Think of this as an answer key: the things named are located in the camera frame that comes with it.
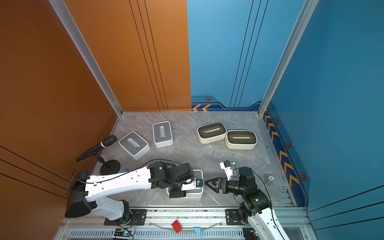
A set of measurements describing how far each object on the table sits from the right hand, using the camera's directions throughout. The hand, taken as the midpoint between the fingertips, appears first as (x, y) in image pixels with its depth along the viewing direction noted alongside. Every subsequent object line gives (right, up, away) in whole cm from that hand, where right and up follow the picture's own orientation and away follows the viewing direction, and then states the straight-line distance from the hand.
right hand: (210, 184), depth 72 cm
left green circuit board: (-41, -23, -1) cm, 47 cm away
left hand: (-12, -1, +1) cm, 12 cm away
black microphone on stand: (-60, +3, +18) cm, 62 cm away
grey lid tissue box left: (-48, +16, +26) cm, 56 cm away
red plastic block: (-16, -19, -2) cm, 25 cm away
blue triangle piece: (-6, -20, -4) cm, 21 cm away
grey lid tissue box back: (-31, +23, +32) cm, 50 cm away
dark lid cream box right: (+22, +19, +32) cm, 44 cm away
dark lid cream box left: (+4, +24, +30) cm, 38 cm away
